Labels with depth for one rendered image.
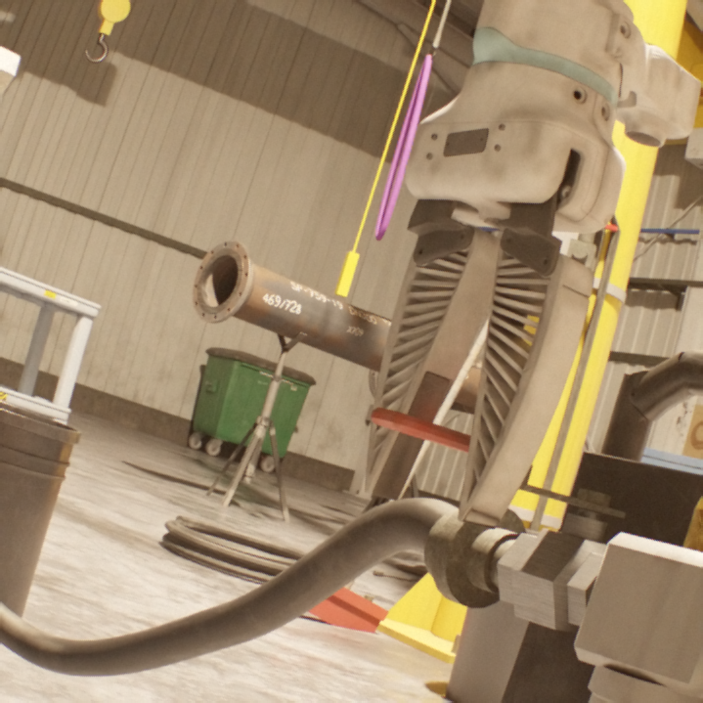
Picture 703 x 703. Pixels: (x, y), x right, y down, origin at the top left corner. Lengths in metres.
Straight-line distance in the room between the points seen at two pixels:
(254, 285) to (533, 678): 6.59
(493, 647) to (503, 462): 2.21
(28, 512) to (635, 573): 1.60
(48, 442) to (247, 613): 1.28
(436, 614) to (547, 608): 3.23
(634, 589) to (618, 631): 0.02
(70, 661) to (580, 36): 0.60
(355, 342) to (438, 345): 7.25
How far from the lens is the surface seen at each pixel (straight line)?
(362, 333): 7.83
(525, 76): 0.55
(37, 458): 2.04
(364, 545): 0.73
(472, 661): 2.76
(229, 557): 4.01
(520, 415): 0.52
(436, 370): 0.57
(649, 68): 0.61
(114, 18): 11.75
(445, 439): 0.54
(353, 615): 3.57
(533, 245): 0.54
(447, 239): 0.58
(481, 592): 0.68
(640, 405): 0.69
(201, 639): 0.83
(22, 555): 2.09
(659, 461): 5.02
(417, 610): 3.85
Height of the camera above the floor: 0.46
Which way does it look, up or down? 5 degrees up
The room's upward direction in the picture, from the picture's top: 17 degrees clockwise
